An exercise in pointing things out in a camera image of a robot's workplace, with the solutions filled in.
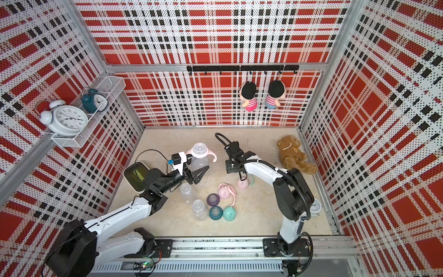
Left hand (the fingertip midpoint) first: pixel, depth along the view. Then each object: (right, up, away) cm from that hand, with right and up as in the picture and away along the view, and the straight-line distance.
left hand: (206, 158), depth 71 cm
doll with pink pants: (+20, +34, +24) cm, 47 cm away
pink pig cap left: (+7, -18, +15) cm, 24 cm away
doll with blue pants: (+36, +36, +21) cm, 55 cm away
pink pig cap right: (+17, -15, +17) cm, 29 cm away
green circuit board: (-24, -44, -2) cm, 50 cm away
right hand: (+13, -6, +21) cm, 25 cm away
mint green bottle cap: (+10, -27, +8) cm, 29 cm away
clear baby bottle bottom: (-3, -22, +1) cm, 23 cm away
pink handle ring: (+11, -18, +16) cm, 26 cm away
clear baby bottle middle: (-10, -17, +7) cm, 21 cm away
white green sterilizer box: (-42, -10, +20) cm, 47 cm away
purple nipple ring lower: (+1, -22, +15) cm, 27 cm away
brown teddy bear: (+45, -1, +24) cm, 51 cm away
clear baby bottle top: (-3, -2, -1) cm, 4 cm away
